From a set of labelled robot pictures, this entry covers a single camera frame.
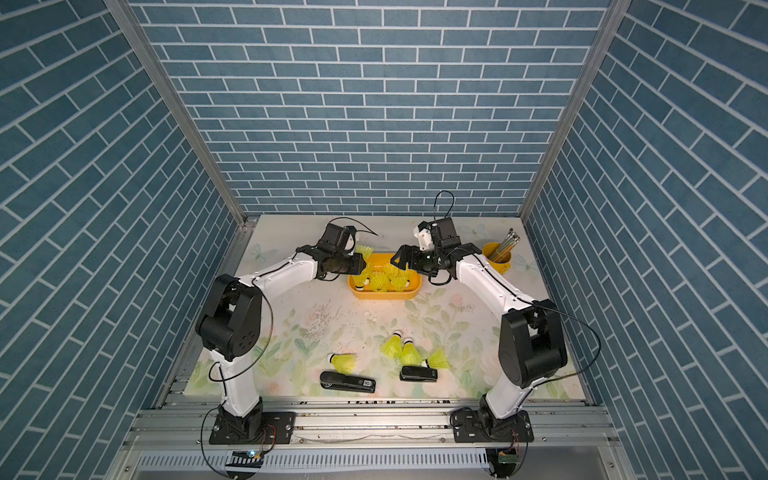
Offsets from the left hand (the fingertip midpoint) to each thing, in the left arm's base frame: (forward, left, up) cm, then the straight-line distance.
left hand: (369, 265), depth 96 cm
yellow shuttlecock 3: (-3, +3, -4) cm, 6 cm away
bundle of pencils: (+3, -44, +7) cm, 45 cm away
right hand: (-5, -11, +8) cm, 14 cm away
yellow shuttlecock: (+2, +1, +4) cm, 5 cm away
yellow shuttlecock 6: (-28, +6, -9) cm, 30 cm away
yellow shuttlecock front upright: (-25, -13, -9) cm, 30 cm away
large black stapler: (-34, +5, -5) cm, 35 cm away
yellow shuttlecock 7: (-29, -21, -4) cm, 36 cm away
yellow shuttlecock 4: (-4, -3, -4) cm, 6 cm away
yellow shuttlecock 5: (-4, -10, -3) cm, 11 cm away
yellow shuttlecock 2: (+2, -8, -5) cm, 10 cm away
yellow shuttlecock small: (-24, -8, -8) cm, 26 cm away
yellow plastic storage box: (+5, -4, -5) cm, 8 cm away
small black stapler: (-30, -15, -11) cm, 36 cm away
